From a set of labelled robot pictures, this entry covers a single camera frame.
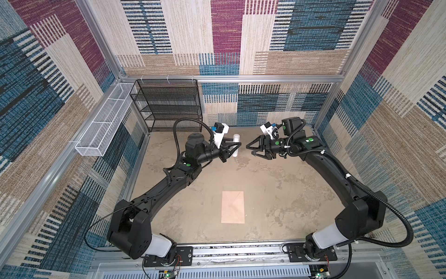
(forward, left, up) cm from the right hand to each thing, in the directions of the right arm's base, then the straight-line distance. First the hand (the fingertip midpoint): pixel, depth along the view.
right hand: (250, 152), depth 73 cm
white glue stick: (+3, +6, +6) cm, 9 cm away
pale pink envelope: (-13, +8, -29) cm, 32 cm away
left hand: (+3, +4, +4) cm, 7 cm away
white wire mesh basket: (+18, +78, -10) cm, 81 cm away
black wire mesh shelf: (+46, +48, -8) cm, 67 cm away
